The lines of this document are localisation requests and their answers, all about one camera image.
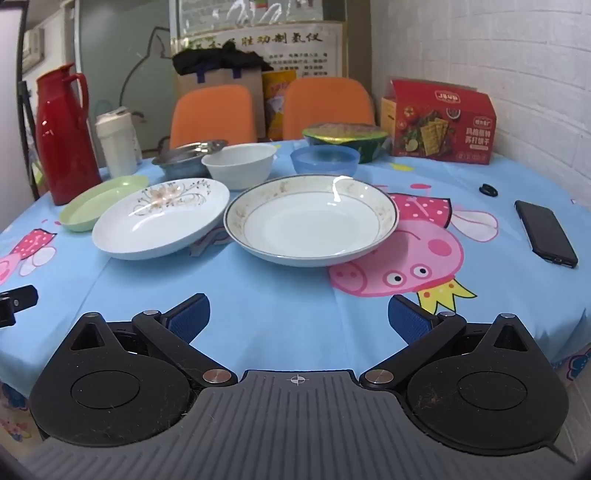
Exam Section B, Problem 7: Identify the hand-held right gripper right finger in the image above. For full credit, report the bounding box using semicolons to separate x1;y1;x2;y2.
360;295;532;391

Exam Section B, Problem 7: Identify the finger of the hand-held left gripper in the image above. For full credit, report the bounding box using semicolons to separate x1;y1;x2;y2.
0;285;38;328

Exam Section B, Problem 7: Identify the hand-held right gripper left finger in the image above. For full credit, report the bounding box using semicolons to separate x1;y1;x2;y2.
69;293;238;387

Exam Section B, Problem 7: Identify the floral white plate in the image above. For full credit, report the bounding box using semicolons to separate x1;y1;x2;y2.
91;178;230;260

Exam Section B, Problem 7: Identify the light green plate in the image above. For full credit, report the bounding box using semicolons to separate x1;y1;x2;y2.
60;175;151;233

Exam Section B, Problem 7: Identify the gold rimmed white plate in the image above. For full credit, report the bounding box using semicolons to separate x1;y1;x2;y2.
224;174;400;268

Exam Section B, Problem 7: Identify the stainless steel bowl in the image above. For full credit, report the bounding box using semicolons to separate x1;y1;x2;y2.
151;140;229;181

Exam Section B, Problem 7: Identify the white ceramic bowl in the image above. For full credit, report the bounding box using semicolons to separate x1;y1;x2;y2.
201;143;278;191

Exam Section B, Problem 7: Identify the blue cartoon printed tablecloth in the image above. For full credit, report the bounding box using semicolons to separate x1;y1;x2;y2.
0;138;591;457

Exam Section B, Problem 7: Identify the red thermos jug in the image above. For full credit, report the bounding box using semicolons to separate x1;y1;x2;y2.
35;63;102;206

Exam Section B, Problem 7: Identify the black metal pole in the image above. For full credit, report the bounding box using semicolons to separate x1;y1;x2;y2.
18;80;40;201

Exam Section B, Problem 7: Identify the black smartphone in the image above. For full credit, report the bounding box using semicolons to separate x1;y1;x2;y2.
514;200;579;268

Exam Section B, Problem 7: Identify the white tumbler cup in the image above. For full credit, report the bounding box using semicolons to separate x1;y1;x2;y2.
95;107;143;178

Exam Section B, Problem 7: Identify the white panel board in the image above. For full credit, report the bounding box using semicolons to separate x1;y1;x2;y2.
0;4;27;232

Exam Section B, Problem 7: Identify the blue plastic bowl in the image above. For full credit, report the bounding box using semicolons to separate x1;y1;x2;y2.
290;146;361;176

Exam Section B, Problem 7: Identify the red cracker box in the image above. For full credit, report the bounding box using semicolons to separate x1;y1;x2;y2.
381;79;497;166

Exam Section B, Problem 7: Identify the green instant noodle bowl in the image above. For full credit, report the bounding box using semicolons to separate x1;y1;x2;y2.
302;122;390;164

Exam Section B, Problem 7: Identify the orange chair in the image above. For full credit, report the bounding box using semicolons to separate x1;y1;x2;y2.
170;84;257;149
283;78;376;140

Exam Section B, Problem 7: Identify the yellow snack bag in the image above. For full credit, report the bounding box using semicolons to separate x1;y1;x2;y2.
262;70;296;140

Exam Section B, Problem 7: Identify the cardboard box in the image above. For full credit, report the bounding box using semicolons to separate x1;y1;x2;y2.
178;69;266;139

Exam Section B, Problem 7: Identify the white air conditioner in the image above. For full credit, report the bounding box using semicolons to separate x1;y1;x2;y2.
23;28;47;70

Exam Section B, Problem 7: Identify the wall poster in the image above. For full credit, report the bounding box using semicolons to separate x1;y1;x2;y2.
171;21;347;79

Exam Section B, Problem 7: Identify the glossy wall notice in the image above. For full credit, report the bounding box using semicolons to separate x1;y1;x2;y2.
178;0;324;21

